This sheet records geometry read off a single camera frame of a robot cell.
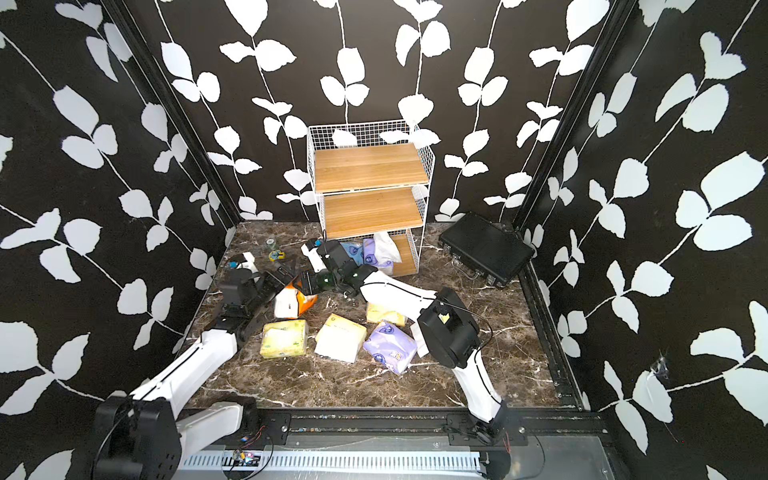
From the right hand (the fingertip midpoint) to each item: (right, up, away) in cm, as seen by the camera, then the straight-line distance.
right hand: (296, 279), depth 83 cm
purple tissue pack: (+27, -20, +1) cm, 33 cm away
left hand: (-2, +5, +1) cm, 6 cm away
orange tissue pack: (-1, -7, -1) cm, 7 cm away
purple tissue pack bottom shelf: (+23, +8, +18) cm, 30 cm away
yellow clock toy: (-16, +7, +26) cm, 32 cm away
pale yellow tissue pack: (+35, -18, +1) cm, 40 cm away
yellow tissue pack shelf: (+22, -12, +8) cm, 26 cm away
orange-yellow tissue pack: (+12, -18, +4) cm, 22 cm away
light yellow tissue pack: (-4, -17, +2) cm, 18 cm away
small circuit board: (-8, -42, -12) cm, 45 cm away
